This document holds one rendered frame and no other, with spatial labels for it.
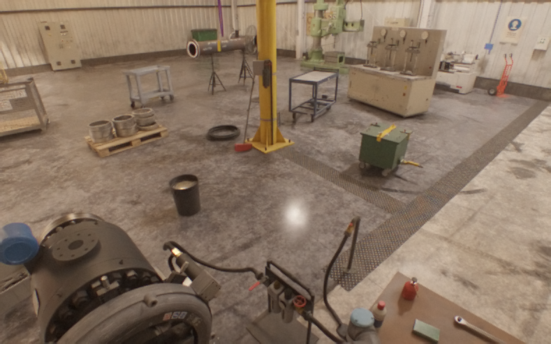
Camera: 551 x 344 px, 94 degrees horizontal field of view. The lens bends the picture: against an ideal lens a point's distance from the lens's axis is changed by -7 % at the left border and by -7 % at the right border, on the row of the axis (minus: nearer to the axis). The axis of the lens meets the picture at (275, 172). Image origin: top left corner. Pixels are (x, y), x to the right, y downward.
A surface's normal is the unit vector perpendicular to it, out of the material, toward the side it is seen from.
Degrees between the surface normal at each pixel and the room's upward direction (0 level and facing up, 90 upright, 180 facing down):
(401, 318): 0
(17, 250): 90
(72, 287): 16
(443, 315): 0
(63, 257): 0
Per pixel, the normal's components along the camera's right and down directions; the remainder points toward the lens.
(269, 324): 0.00, -0.87
